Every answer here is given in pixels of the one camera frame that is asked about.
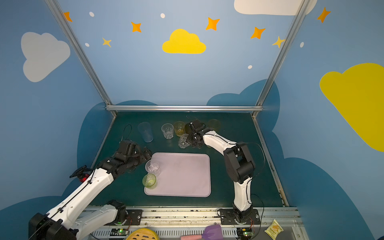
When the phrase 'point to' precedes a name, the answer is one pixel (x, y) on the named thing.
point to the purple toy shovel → (212, 232)
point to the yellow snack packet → (274, 229)
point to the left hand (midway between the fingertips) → (148, 155)
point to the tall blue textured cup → (145, 130)
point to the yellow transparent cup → (179, 127)
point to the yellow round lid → (143, 234)
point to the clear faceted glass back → (167, 129)
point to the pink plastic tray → (182, 175)
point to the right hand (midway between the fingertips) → (189, 140)
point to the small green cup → (149, 180)
